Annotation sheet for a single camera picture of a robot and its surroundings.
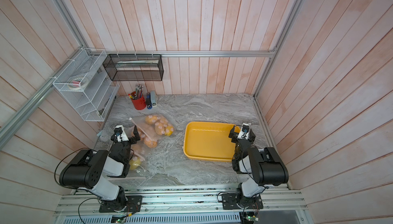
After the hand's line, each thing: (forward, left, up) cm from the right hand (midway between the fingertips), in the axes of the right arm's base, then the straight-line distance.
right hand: (242, 126), depth 89 cm
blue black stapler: (+23, +64, -7) cm, 68 cm away
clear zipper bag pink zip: (-22, +59, -6) cm, 64 cm away
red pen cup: (+22, +69, -5) cm, 73 cm away
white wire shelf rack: (+2, +82, +18) cm, 84 cm away
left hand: (-3, +68, +2) cm, 68 cm away
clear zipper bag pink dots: (-1, +56, -2) cm, 56 cm away
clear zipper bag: (-11, +58, -5) cm, 59 cm away
